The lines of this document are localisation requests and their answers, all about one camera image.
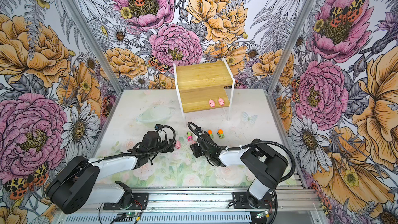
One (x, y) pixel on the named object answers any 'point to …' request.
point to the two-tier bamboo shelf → (204, 86)
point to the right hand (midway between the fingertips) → (195, 149)
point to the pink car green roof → (189, 138)
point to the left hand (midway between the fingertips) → (168, 144)
